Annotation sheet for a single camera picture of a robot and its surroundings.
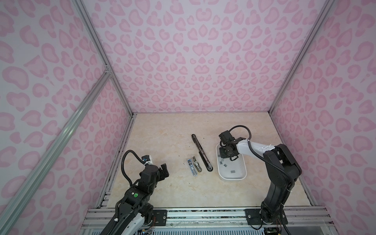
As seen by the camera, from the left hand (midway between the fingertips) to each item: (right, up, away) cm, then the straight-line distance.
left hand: (159, 164), depth 81 cm
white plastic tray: (+41, -6, +8) cm, 42 cm away
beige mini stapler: (+21, -2, +10) cm, 23 cm away
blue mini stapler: (+18, -5, +10) cm, 21 cm away
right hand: (+39, +4, +15) cm, 42 cm away
